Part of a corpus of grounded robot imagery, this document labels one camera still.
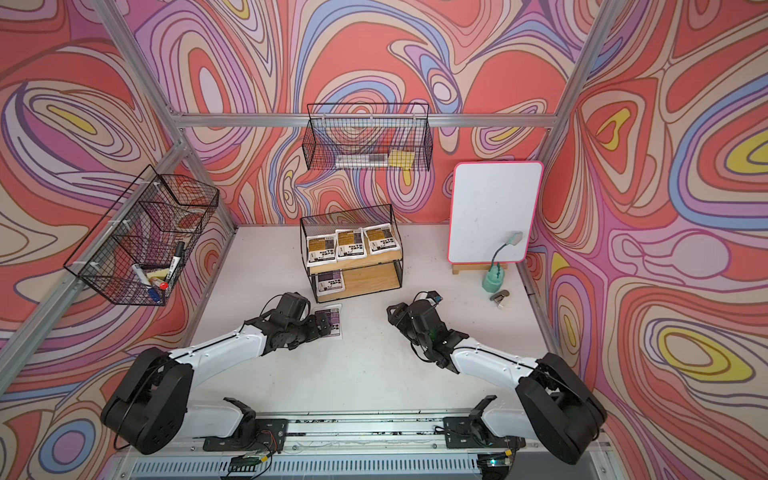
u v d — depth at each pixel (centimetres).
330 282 101
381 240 91
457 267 103
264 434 72
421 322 65
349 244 91
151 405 42
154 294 70
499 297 97
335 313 94
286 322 69
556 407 42
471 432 66
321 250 89
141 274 72
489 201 93
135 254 73
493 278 96
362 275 104
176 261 69
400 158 91
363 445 73
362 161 82
